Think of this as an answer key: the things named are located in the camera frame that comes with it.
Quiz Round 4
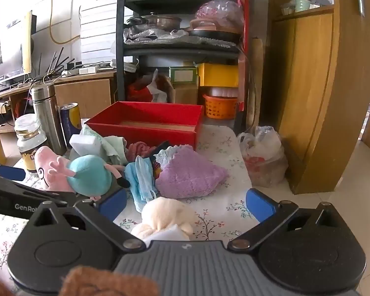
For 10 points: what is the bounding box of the steel cooking pot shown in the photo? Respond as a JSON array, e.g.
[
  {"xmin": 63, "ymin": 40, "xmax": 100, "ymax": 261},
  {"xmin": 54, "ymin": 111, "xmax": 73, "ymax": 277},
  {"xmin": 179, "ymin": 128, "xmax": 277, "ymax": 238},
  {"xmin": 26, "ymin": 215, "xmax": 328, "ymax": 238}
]
[{"xmin": 127, "ymin": 13, "xmax": 183, "ymax": 33}]

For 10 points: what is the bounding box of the dark printed cloth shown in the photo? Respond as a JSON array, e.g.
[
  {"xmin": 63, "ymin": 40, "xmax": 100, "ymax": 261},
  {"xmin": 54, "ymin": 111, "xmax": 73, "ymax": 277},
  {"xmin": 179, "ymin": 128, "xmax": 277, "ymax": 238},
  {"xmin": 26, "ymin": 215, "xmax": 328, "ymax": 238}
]
[{"xmin": 148, "ymin": 140, "xmax": 171, "ymax": 180}]

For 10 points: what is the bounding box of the black frying pan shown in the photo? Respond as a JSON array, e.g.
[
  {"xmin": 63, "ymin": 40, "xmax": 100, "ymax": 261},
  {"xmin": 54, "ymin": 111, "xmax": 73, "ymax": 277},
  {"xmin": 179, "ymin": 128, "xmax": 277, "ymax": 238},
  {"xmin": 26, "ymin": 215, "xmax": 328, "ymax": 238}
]
[{"xmin": 185, "ymin": 18, "xmax": 241, "ymax": 43}]

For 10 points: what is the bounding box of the pale lace cloth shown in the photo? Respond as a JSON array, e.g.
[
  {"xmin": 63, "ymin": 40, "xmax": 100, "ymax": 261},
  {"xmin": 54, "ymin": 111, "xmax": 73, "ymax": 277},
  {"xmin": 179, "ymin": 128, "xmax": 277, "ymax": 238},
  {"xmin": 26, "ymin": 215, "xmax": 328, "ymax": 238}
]
[{"xmin": 154, "ymin": 144, "xmax": 188, "ymax": 168}]

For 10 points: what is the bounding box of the cream fluffy cloth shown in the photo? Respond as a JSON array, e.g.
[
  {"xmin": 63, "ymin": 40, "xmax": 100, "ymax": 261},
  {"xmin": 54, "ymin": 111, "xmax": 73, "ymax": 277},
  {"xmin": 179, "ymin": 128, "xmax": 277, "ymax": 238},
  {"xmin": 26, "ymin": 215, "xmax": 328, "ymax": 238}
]
[{"xmin": 131, "ymin": 197, "xmax": 198, "ymax": 241}]

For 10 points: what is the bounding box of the red plastic bag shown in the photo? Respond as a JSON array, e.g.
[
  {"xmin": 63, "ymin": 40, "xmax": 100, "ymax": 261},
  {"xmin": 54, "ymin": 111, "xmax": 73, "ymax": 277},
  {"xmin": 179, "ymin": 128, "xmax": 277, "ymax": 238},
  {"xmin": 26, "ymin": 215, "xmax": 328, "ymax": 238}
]
[{"xmin": 127, "ymin": 78, "xmax": 156, "ymax": 103}]

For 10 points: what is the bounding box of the pink pig plush toy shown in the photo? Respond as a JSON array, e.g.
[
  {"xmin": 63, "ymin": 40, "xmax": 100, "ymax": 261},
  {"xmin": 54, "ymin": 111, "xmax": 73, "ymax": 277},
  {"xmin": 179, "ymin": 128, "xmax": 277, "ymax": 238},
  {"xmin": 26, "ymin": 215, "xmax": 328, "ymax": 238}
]
[{"xmin": 34, "ymin": 146, "xmax": 130, "ymax": 198}]

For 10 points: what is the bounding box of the wooden television cabinet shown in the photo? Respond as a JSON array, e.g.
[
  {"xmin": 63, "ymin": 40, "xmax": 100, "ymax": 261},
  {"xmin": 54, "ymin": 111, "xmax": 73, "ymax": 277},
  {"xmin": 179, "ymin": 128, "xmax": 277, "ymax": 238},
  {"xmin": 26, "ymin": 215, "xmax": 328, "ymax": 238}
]
[{"xmin": 0, "ymin": 70, "xmax": 117, "ymax": 134}]

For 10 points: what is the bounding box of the brown cardboard box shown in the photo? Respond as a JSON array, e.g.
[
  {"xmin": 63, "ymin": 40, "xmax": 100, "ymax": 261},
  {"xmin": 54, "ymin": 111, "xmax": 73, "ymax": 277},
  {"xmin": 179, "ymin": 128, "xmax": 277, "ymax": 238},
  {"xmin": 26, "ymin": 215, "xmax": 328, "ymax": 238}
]
[{"xmin": 172, "ymin": 82, "xmax": 200, "ymax": 105}]

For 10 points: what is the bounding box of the black shelf rack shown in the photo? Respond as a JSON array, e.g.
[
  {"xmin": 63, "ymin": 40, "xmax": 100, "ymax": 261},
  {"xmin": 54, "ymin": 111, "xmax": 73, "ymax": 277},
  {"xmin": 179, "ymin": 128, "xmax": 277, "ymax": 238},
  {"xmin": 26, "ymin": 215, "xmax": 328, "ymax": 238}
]
[{"xmin": 115, "ymin": 0, "xmax": 250, "ymax": 130}]

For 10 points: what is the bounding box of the blue face mask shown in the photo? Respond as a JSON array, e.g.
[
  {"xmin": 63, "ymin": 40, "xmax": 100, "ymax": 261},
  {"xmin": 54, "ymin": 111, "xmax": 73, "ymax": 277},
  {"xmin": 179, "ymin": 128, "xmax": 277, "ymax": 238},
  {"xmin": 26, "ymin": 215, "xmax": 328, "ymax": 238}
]
[{"xmin": 124, "ymin": 156, "xmax": 158, "ymax": 213}]

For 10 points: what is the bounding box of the flat screen television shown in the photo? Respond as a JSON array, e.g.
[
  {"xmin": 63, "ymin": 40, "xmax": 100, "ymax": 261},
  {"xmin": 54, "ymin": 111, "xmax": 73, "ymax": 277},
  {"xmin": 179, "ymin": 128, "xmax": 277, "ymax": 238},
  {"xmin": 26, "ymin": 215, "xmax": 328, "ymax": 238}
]
[{"xmin": 0, "ymin": 10, "xmax": 33, "ymax": 84}]

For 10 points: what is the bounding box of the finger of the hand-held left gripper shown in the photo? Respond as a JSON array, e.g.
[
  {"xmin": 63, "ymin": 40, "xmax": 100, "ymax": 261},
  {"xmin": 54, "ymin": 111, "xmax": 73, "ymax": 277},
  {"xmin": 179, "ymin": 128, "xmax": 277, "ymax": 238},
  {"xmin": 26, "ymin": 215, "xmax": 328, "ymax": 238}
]
[{"xmin": 0, "ymin": 162, "xmax": 27, "ymax": 182}]

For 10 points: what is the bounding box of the floral tablecloth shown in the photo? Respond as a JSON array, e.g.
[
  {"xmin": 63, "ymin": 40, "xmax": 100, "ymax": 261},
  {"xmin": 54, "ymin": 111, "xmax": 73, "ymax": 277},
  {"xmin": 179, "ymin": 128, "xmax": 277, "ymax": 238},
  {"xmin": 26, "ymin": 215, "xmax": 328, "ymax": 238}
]
[{"xmin": 0, "ymin": 118, "xmax": 259, "ymax": 284}]

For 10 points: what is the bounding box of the steel thermos flask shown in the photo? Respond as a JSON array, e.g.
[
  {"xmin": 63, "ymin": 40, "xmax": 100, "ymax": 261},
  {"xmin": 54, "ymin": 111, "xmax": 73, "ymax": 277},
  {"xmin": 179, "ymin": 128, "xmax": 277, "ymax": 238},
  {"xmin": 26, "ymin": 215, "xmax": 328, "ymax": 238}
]
[{"xmin": 31, "ymin": 83, "xmax": 67, "ymax": 156}]

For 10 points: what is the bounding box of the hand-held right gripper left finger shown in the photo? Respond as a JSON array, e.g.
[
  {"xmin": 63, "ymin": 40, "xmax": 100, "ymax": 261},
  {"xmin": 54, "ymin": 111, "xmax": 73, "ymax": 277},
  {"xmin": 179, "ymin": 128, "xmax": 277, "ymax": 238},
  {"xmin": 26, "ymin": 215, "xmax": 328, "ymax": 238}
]
[{"xmin": 28, "ymin": 187, "xmax": 146, "ymax": 252}]

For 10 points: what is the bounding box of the green patterned towel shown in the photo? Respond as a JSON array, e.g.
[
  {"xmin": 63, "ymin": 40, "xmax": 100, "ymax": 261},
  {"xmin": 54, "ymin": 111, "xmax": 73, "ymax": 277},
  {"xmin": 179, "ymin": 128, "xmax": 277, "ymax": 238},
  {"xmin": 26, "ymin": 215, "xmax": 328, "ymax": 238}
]
[{"xmin": 79, "ymin": 125, "xmax": 129, "ymax": 166}]

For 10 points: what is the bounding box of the white power strip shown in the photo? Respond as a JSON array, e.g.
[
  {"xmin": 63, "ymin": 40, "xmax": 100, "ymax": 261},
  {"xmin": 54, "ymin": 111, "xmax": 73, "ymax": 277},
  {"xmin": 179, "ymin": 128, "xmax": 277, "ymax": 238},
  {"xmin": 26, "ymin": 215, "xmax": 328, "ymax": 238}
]
[{"xmin": 61, "ymin": 64, "xmax": 115, "ymax": 78}]

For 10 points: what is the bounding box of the purple towel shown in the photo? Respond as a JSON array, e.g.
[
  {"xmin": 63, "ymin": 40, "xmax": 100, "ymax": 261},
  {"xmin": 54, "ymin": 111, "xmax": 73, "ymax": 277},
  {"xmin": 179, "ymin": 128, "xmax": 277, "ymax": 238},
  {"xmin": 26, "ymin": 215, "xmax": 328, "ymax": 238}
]
[{"xmin": 155, "ymin": 146, "xmax": 229, "ymax": 199}]

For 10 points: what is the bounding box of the orange plastic basket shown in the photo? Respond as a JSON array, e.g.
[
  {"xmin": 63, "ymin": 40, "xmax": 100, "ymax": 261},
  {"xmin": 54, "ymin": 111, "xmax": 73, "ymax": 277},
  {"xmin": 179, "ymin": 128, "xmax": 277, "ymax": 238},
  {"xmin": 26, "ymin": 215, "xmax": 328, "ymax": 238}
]
[{"xmin": 203, "ymin": 94, "xmax": 238, "ymax": 120}]

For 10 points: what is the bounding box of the yellow box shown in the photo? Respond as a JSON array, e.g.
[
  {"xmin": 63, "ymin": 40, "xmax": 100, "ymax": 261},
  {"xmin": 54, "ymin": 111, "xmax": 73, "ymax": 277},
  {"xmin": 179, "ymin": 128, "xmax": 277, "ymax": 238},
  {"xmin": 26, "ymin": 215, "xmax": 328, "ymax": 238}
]
[{"xmin": 197, "ymin": 63, "xmax": 239, "ymax": 88}]

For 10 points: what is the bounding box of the white sponge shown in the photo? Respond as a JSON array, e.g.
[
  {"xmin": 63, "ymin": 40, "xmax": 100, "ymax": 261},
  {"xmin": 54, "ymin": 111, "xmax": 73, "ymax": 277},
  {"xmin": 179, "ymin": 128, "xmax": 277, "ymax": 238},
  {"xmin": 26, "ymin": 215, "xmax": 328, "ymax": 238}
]
[{"xmin": 69, "ymin": 134, "xmax": 104, "ymax": 156}]

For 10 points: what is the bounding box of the black router with antennas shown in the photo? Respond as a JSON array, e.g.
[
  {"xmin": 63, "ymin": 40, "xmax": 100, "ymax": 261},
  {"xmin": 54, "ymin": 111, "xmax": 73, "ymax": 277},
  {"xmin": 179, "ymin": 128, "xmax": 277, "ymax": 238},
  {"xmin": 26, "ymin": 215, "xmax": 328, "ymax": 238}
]
[{"xmin": 33, "ymin": 47, "xmax": 76, "ymax": 82}]

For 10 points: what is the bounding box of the green white box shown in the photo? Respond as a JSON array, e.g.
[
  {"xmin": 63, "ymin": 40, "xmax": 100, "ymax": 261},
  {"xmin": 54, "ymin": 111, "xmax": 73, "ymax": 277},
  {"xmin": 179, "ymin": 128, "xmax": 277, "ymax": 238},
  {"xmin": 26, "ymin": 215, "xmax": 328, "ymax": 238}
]
[{"xmin": 168, "ymin": 66, "xmax": 198, "ymax": 84}]

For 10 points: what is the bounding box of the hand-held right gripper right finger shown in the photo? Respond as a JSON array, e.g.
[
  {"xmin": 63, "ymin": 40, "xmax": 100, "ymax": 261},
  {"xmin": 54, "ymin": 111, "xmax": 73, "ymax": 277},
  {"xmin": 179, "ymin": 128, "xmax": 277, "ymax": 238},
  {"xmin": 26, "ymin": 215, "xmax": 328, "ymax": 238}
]
[{"xmin": 227, "ymin": 187, "xmax": 340, "ymax": 252}]

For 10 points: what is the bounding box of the pink plastic bag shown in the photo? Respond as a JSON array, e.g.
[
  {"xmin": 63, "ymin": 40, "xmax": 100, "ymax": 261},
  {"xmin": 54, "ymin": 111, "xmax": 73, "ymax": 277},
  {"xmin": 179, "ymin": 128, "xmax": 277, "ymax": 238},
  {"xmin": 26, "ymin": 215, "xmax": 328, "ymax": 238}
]
[{"xmin": 195, "ymin": 0, "xmax": 245, "ymax": 31}]

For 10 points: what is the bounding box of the red cardboard box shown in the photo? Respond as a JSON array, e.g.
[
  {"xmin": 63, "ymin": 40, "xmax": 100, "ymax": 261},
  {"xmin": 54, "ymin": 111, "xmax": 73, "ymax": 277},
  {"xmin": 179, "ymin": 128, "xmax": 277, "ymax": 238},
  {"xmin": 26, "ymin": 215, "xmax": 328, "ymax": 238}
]
[{"xmin": 86, "ymin": 101, "xmax": 204, "ymax": 151}]

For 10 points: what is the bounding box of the blue yellow drink can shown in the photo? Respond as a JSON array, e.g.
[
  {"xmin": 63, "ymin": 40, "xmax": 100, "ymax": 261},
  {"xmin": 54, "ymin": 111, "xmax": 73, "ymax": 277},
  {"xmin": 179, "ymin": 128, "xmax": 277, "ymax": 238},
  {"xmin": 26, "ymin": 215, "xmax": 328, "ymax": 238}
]
[{"xmin": 59, "ymin": 102, "xmax": 82, "ymax": 143}]

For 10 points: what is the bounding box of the glass jar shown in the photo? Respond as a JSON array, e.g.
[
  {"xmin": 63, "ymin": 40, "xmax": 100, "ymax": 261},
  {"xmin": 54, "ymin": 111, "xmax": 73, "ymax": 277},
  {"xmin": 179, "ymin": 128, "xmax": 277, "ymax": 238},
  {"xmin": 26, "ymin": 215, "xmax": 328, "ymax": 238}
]
[{"xmin": 14, "ymin": 114, "xmax": 49, "ymax": 174}]

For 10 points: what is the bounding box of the bubble wrap sheet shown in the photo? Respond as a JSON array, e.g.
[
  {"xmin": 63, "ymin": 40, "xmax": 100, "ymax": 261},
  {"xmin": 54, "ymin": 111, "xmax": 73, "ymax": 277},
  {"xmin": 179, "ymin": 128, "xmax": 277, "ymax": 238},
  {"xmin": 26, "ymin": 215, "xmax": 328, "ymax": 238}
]
[{"xmin": 123, "ymin": 27, "xmax": 241, "ymax": 49}]

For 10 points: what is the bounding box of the yellow wall cable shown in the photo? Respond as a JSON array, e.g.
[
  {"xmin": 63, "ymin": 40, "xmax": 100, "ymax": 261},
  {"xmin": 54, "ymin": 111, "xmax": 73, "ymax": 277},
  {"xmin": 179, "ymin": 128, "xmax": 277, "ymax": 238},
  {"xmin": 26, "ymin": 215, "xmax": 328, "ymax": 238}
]
[{"xmin": 49, "ymin": 0, "xmax": 81, "ymax": 45}]

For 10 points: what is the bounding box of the white plastic bag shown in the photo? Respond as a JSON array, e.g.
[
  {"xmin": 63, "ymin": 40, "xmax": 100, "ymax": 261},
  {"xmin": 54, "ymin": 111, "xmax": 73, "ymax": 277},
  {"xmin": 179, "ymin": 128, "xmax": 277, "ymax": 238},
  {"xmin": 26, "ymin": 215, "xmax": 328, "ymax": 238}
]
[{"xmin": 237, "ymin": 126, "xmax": 289, "ymax": 188}]

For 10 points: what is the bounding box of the dark red cloth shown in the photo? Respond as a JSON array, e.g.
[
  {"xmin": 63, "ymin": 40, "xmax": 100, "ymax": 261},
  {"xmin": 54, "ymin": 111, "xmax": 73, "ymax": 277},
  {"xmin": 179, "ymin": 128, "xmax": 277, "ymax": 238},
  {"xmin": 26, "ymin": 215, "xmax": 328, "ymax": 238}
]
[{"xmin": 126, "ymin": 141, "xmax": 157, "ymax": 162}]

